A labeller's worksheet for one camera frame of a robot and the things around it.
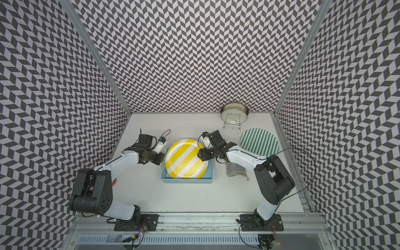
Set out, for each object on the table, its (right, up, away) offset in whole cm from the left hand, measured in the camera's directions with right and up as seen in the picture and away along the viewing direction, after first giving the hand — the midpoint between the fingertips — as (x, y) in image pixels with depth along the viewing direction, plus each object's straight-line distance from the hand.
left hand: (162, 158), depth 91 cm
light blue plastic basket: (+27, -10, -5) cm, 29 cm away
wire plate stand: (+44, +24, +16) cm, 53 cm away
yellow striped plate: (+12, -1, -3) cm, 13 cm away
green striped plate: (+61, +9, +10) cm, 63 cm away
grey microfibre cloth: (+42, -5, -5) cm, 42 cm away
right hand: (+24, +2, -3) cm, 24 cm away
